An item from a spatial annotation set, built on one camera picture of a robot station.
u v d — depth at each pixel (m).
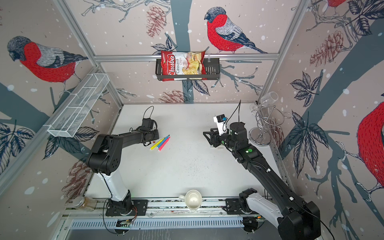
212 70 0.95
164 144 0.98
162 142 0.98
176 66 0.88
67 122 0.71
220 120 0.64
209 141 0.69
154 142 0.97
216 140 0.65
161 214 0.73
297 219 0.37
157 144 0.97
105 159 0.49
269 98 0.82
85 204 0.69
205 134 0.72
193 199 0.75
